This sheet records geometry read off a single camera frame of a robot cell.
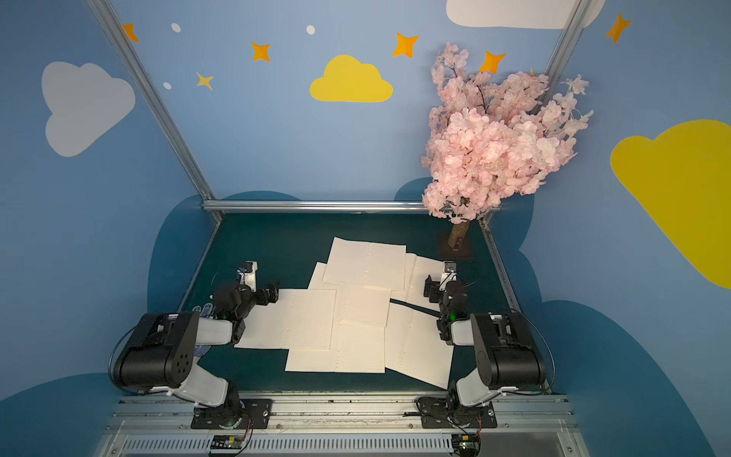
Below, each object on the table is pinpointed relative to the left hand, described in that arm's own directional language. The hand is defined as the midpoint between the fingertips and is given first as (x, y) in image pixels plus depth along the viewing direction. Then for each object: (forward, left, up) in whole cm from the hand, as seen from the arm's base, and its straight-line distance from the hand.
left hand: (265, 274), depth 94 cm
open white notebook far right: (+9, -53, -8) cm, 54 cm away
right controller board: (-45, -62, -10) cm, 77 cm away
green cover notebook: (+11, -34, -8) cm, 36 cm away
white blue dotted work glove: (-10, +19, -8) cm, 23 cm away
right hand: (+2, -62, 0) cm, 62 cm away
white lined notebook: (-6, -33, -8) cm, 34 cm away
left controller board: (-46, 0, -8) cm, 46 cm away
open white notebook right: (-20, -50, -7) cm, 54 cm away
